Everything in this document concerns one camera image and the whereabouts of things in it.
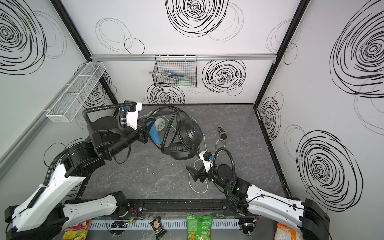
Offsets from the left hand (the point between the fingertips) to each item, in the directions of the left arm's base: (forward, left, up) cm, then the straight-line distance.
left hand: (154, 119), depth 56 cm
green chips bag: (-31, -18, -38) cm, 52 cm away
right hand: (-6, -14, -24) cm, 29 cm away
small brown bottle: (+22, -33, -40) cm, 57 cm away
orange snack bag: (-31, -56, -39) cm, 75 cm away
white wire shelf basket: (+15, +48, -9) cm, 51 cm away
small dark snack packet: (-31, +1, -40) cm, 51 cm away
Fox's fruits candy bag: (-34, +35, -38) cm, 62 cm away
